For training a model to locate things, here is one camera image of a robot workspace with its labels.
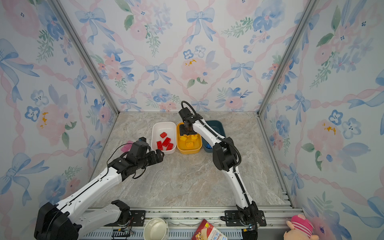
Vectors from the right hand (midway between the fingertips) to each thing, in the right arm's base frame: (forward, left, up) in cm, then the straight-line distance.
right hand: (185, 130), depth 101 cm
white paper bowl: (-55, +12, -7) cm, 56 cm away
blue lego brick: (-26, -13, +22) cm, 37 cm away
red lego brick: (-6, +13, -5) cm, 15 cm away
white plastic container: (+5, +12, -3) cm, 13 cm away
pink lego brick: (-8, +41, -10) cm, 43 cm away
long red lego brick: (-9, +17, -6) cm, 20 cm away
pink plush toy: (-54, -54, -2) cm, 77 cm away
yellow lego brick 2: (-3, +2, -5) cm, 6 cm away
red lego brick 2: (-10, +10, -5) cm, 15 cm away
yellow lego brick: (-8, -3, -6) cm, 10 cm away
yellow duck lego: (-2, -6, -4) cm, 8 cm away
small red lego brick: (+1, +16, -6) cm, 17 cm away
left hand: (-22, +13, +7) cm, 27 cm away
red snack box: (-55, -12, -3) cm, 57 cm away
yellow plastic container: (-8, +3, -5) cm, 10 cm away
